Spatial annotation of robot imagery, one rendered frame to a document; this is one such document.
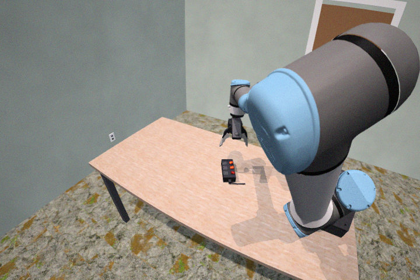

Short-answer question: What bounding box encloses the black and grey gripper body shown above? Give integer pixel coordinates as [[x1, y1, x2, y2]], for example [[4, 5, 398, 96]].
[[227, 114, 244, 134]]

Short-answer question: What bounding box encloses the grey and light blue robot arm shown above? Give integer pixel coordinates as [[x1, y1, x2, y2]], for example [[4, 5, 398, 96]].
[[228, 23, 420, 238]]

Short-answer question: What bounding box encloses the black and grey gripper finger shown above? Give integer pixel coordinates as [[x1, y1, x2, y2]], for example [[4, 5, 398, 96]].
[[219, 127, 230, 146], [242, 128, 248, 147]]

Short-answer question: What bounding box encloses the black power strip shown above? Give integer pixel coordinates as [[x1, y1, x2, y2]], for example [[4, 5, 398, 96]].
[[221, 159, 243, 184]]

